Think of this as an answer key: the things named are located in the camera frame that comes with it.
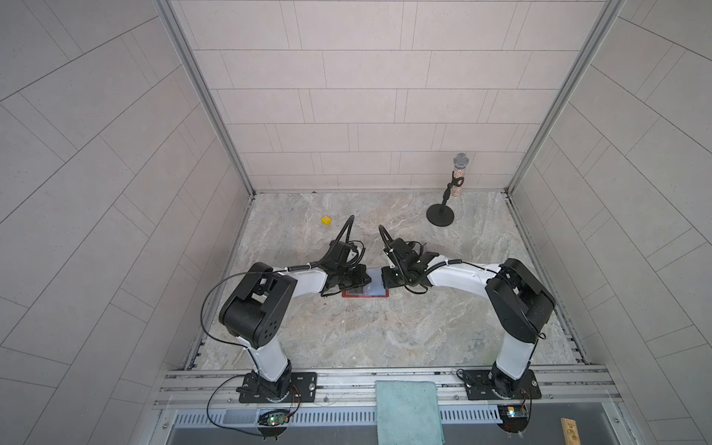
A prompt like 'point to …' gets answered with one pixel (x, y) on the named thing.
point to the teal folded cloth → (408, 413)
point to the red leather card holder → (375, 288)
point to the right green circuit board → (514, 417)
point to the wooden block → (571, 435)
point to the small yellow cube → (325, 220)
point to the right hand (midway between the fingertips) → (381, 281)
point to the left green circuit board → (274, 418)
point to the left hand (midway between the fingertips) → (378, 276)
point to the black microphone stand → (441, 214)
